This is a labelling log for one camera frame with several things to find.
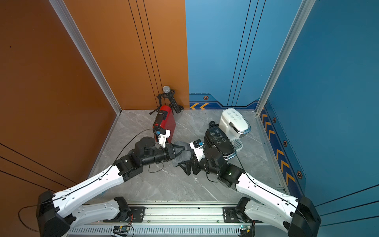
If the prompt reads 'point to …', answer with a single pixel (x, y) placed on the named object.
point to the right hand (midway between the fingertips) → (186, 159)
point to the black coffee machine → (215, 138)
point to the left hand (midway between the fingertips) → (186, 148)
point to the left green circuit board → (121, 228)
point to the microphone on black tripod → (166, 98)
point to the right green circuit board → (245, 227)
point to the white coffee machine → (235, 125)
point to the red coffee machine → (170, 123)
